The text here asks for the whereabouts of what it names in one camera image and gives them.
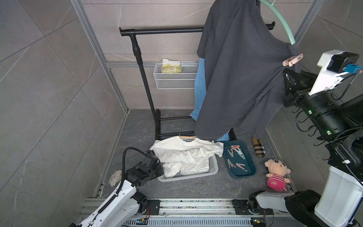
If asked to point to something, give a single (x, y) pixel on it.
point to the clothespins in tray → (236, 149)
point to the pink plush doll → (277, 170)
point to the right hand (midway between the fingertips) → (292, 68)
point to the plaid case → (259, 149)
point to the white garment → (188, 157)
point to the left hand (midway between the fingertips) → (163, 166)
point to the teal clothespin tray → (239, 161)
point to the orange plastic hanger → (186, 137)
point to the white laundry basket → (180, 176)
